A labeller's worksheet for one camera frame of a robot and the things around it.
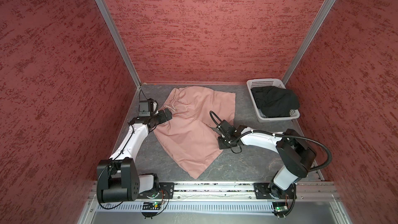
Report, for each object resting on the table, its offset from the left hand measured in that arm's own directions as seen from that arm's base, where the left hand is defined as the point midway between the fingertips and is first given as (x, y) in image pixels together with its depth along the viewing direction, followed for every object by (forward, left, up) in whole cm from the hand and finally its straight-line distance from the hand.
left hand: (165, 118), depth 87 cm
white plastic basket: (+7, -79, -3) cm, 79 cm away
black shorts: (+14, -69, 0) cm, 70 cm away
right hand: (-12, -33, -12) cm, 37 cm away
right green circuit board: (-41, -59, -11) cm, 73 cm away
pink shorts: (-7, -13, -10) cm, 18 cm away
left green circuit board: (-40, +2, -13) cm, 42 cm away
